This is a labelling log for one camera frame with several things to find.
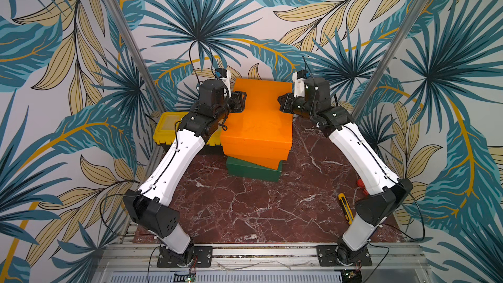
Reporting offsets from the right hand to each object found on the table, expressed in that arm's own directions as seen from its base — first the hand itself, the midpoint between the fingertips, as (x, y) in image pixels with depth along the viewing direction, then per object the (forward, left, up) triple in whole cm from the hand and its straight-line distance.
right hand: (278, 97), depth 73 cm
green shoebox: (-13, +14, -30) cm, 36 cm away
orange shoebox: (-12, +7, -4) cm, 15 cm away
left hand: (-1, +13, +1) cm, 13 cm away
